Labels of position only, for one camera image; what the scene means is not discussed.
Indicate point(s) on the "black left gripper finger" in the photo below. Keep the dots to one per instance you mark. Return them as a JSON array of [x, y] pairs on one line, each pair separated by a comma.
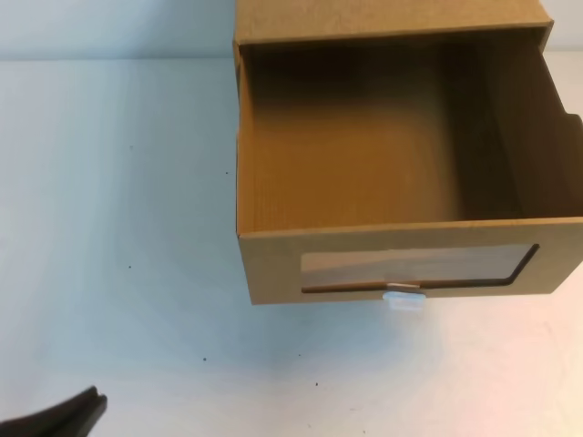
[[51, 421], [84, 421]]

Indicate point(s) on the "white drawer handle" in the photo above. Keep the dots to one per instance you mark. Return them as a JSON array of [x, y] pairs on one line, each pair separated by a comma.
[[403, 302]]

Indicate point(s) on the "cardboard shoebox drawer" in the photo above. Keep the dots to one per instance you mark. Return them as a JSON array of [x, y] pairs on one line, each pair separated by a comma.
[[416, 148]]

